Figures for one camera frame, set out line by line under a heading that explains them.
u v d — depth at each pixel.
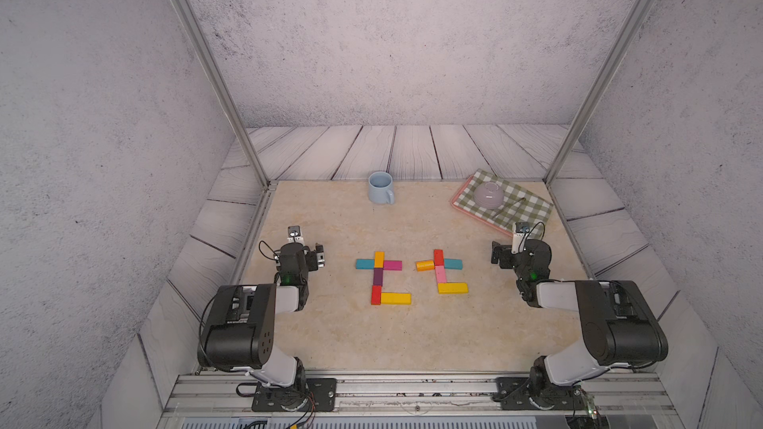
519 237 0.82
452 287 0.92
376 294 0.90
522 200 1.14
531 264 0.73
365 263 0.96
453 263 0.97
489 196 1.11
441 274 0.94
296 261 0.74
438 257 0.98
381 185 1.13
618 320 0.46
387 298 0.89
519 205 1.12
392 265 0.97
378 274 0.94
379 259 0.96
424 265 0.96
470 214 1.09
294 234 0.81
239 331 0.45
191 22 0.79
